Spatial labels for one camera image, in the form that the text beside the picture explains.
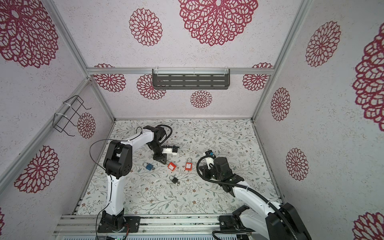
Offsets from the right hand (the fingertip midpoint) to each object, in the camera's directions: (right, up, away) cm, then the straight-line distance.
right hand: (199, 165), depth 84 cm
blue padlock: (-31, -3, +11) cm, 33 cm away
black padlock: (-15, -10, +5) cm, 18 cm away
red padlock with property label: (-6, -2, +9) cm, 11 cm away
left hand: (-23, 0, +12) cm, 26 cm away
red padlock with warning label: (-17, -2, +8) cm, 19 cm away
